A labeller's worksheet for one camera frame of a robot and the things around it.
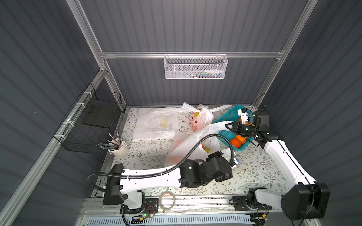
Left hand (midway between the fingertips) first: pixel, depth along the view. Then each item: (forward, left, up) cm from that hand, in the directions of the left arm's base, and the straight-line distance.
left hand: (228, 164), depth 61 cm
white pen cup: (+18, +59, -16) cm, 64 cm away
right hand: (+23, -6, -2) cm, 24 cm away
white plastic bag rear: (+44, +42, -25) cm, 66 cm away
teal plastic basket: (+32, -13, -27) cm, 43 cm away
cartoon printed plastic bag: (+39, +7, -12) cm, 42 cm away
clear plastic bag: (+23, +6, -21) cm, 32 cm away
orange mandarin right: (+22, -15, -19) cm, 33 cm away
